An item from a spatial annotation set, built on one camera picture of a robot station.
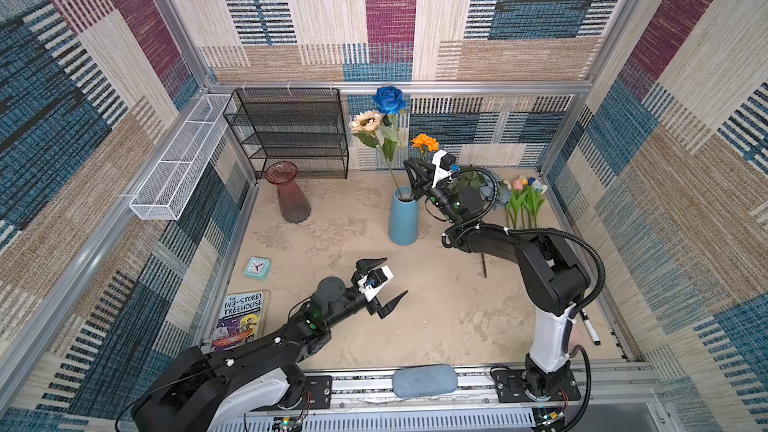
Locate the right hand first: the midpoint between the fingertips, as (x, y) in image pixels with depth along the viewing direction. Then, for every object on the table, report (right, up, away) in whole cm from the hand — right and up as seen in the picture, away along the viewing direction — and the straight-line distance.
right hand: (406, 161), depth 81 cm
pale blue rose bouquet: (+26, -2, +28) cm, 38 cm away
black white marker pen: (+50, -46, 0) cm, 68 cm away
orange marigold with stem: (+5, +5, 0) cm, 7 cm away
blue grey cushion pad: (+2, -54, -8) cm, 55 cm away
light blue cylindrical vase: (0, -17, +11) cm, 20 cm away
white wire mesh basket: (-57, -7, -9) cm, 58 cm away
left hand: (-3, -28, -5) cm, 29 cm away
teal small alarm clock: (-45, -31, +13) cm, 56 cm away
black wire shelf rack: (-35, +16, +27) cm, 47 cm away
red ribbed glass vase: (-35, -11, +17) cm, 40 cm away
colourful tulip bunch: (+44, -9, +28) cm, 53 cm away
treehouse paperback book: (-45, -43, +3) cm, 62 cm away
